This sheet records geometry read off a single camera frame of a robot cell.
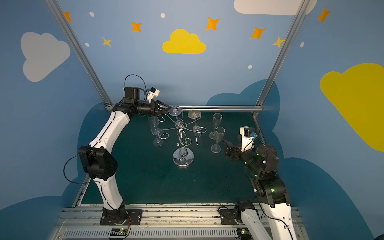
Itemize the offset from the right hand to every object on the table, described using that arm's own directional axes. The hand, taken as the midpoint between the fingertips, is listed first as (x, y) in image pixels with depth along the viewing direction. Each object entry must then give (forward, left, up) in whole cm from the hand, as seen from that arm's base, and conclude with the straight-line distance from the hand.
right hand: (233, 137), depth 64 cm
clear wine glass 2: (+18, +44, -35) cm, 59 cm away
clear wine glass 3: (+26, +4, -19) cm, 33 cm away
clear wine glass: (+20, +43, -15) cm, 50 cm away
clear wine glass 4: (+14, +3, -16) cm, 22 cm away
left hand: (+19, +32, -2) cm, 37 cm away
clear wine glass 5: (+17, +28, -2) cm, 33 cm away
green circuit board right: (-31, -9, -38) cm, 51 cm away
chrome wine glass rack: (+7, +25, -34) cm, 43 cm away
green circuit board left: (-34, +53, -37) cm, 73 cm away
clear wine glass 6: (+16, +18, -3) cm, 24 cm away
